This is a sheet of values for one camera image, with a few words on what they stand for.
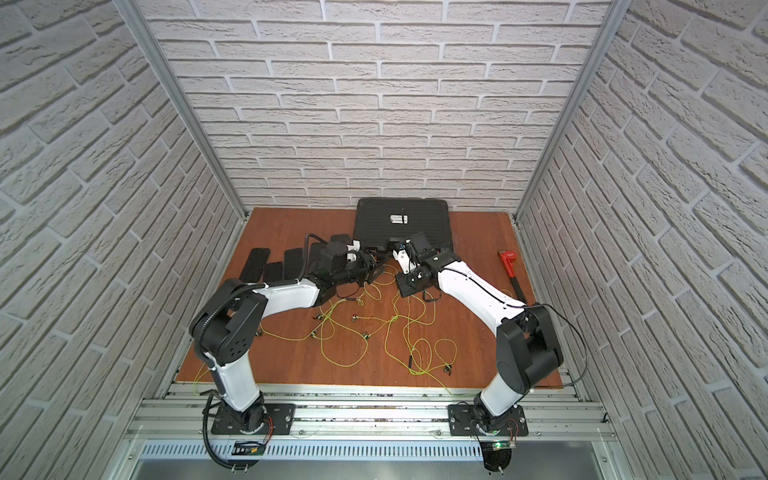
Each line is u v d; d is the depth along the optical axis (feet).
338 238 3.71
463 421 2.43
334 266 2.39
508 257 3.48
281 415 2.43
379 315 3.02
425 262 2.06
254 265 3.53
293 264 3.42
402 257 2.60
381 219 3.68
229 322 1.62
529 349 1.45
